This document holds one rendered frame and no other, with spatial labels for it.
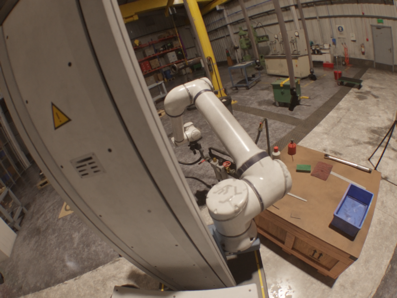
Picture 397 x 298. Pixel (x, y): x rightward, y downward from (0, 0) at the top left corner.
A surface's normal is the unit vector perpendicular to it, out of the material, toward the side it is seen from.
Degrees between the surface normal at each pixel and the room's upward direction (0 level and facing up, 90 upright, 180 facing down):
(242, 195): 7
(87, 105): 90
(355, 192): 90
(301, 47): 90
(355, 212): 0
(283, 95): 90
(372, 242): 0
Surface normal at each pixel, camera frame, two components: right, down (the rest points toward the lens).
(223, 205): -0.40, -0.72
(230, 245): -0.44, 0.22
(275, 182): 0.05, -0.30
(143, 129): 0.00, 0.51
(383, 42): -0.83, 0.47
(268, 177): -0.07, -0.49
